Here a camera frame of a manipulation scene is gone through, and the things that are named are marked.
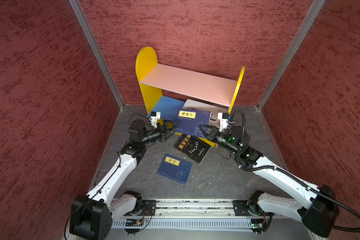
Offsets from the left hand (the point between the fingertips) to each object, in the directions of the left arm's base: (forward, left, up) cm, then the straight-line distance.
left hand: (178, 129), depth 70 cm
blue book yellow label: (+5, -6, +2) cm, 7 cm away
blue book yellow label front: (-8, +2, -29) cm, 30 cm away
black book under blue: (+5, -9, -27) cm, 29 cm away
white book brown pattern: (+21, -22, -8) cm, 31 cm away
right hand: (-1, -9, +1) cm, 9 cm away
